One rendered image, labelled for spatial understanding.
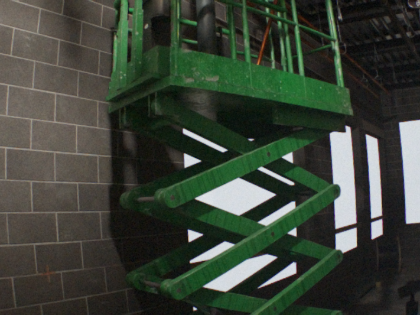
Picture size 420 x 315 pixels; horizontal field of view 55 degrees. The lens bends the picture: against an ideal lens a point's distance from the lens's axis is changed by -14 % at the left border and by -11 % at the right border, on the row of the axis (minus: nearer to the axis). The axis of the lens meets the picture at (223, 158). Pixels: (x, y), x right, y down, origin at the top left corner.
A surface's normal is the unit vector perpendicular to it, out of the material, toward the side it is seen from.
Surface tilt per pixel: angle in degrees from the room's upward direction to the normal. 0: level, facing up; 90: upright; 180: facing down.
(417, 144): 90
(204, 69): 90
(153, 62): 90
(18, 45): 90
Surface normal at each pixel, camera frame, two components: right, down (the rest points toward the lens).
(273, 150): 0.65, -0.11
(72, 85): 0.83, -0.10
